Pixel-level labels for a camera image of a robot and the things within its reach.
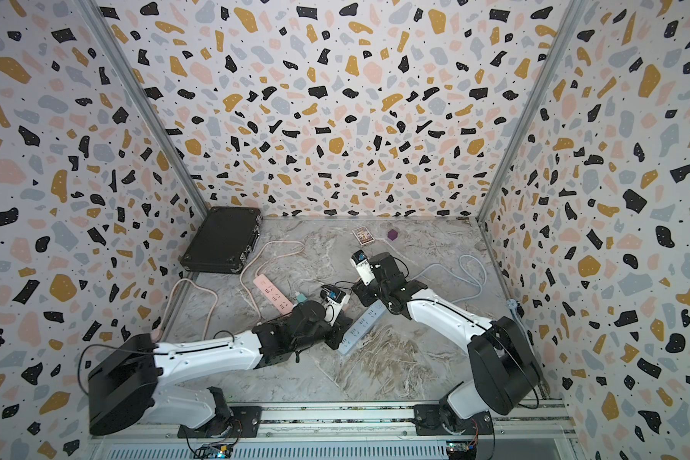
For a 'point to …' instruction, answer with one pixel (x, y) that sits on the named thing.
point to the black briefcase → (222, 240)
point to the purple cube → (392, 235)
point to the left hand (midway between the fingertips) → (356, 321)
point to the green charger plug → (301, 297)
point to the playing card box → (363, 235)
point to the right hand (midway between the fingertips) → (359, 284)
